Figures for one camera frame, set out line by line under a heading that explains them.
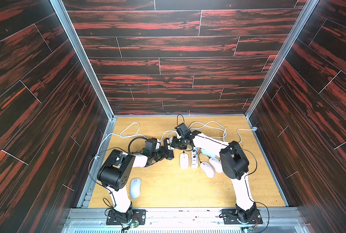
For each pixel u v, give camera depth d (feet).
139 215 2.40
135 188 2.70
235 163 1.77
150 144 2.53
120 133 3.54
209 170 2.85
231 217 2.40
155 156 2.70
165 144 3.22
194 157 2.89
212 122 3.77
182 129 2.54
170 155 3.04
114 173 1.57
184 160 3.06
